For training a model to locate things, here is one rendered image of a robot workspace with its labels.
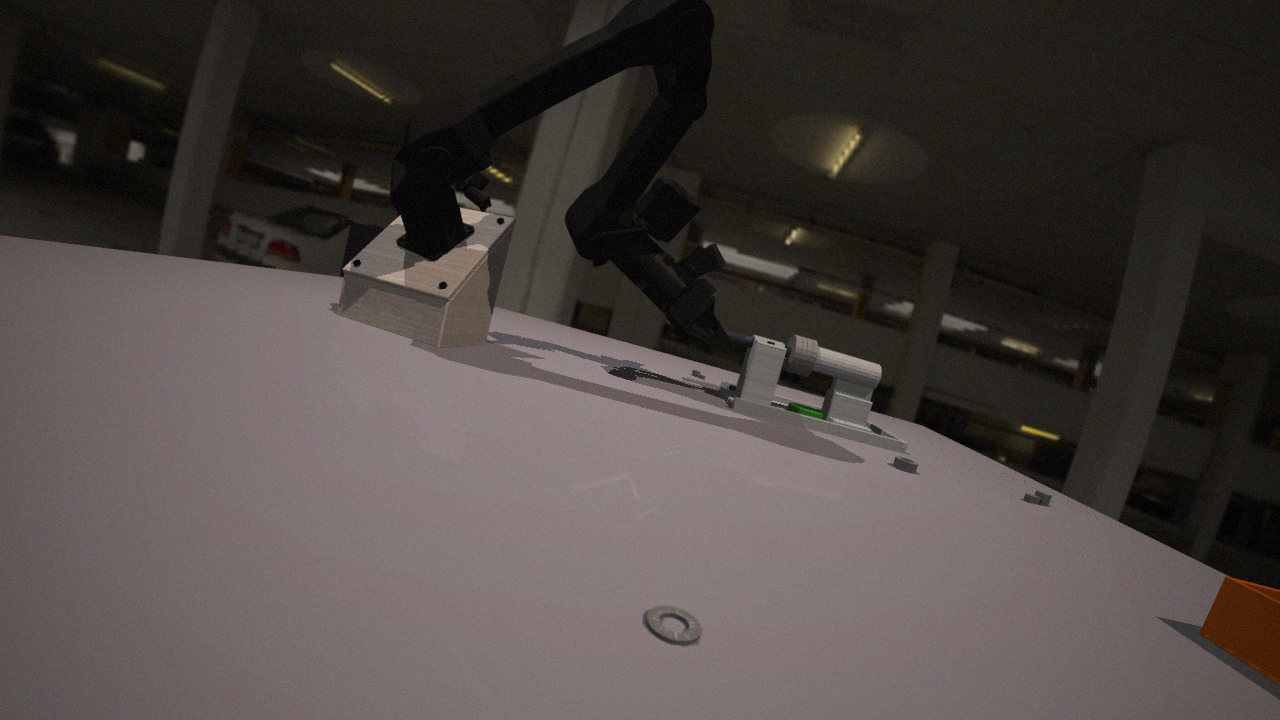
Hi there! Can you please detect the green disc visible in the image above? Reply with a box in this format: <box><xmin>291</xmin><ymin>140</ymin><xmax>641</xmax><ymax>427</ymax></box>
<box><xmin>787</xmin><ymin>404</ymin><xmax>824</xmax><ymax>420</ymax></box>

